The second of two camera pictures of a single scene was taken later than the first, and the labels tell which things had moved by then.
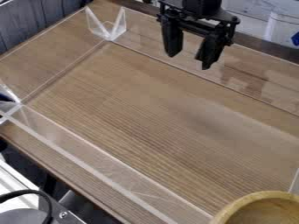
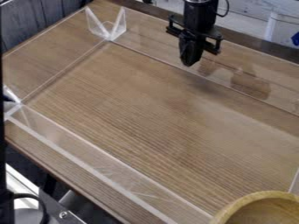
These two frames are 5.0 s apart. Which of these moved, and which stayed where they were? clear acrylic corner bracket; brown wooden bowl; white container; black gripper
Moved: black gripper
Stayed: clear acrylic corner bracket; brown wooden bowl; white container
